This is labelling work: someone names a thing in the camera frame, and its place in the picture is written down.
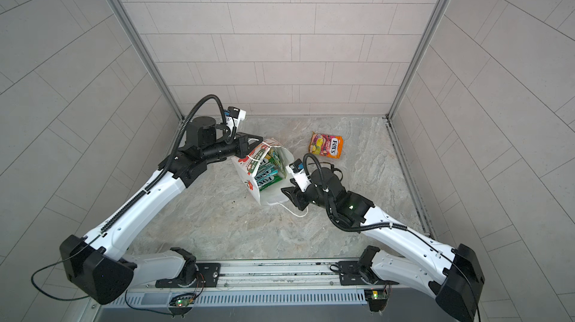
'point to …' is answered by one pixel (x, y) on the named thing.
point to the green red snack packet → (266, 174)
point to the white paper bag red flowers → (246, 168)
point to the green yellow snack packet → (273, 156)
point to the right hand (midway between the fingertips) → (286, 188)
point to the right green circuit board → (377, 299)
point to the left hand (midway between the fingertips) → (266, 138)
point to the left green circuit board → (183, 299)
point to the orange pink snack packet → (326, 145)
